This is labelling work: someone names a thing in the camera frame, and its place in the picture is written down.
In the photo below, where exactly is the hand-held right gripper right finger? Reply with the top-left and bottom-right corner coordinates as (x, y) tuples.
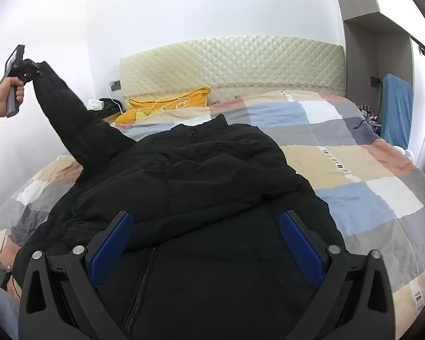
(279, 211), (408, 340)

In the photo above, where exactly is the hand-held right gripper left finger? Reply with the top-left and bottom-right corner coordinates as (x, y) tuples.
(18, 211), (135, 340)

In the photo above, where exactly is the black puffer jacket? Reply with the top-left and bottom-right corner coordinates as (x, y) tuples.
(12, 60), (346, 340)

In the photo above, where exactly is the person's left hand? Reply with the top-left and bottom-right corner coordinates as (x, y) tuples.
(0, 77), (25, 118)

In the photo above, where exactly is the black bag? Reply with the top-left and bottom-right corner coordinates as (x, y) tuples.
(99, 97), (123, 116)

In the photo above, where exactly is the wooden nightstand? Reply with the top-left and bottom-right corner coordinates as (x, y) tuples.
(101, 111), (124, 125)

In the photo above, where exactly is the checkered patchwork blanket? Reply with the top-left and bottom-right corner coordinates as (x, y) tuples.
(0, 90), (425, 323)

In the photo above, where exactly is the yellow pillow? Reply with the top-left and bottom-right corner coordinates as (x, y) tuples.
(115, 86), (212, 125)

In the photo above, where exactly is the white and blue plush toy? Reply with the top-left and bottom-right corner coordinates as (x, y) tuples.
(393, 145), (416, 162)

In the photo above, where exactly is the row of toiletry bottles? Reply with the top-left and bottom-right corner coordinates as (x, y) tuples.
(358, 103), (381, 120)

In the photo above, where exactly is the blue towel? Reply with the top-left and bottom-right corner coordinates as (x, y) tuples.
(380, 74), (414, 149)

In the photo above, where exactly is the cream quilted headboard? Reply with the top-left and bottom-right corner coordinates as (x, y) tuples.
(118, 35), (346, 103)

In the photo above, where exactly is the grey built-in wardrobe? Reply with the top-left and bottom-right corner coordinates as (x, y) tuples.
(331, 0), (425, 171)

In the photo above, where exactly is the black wall rail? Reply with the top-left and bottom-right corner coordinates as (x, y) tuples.
(409, 33), (425, 63)

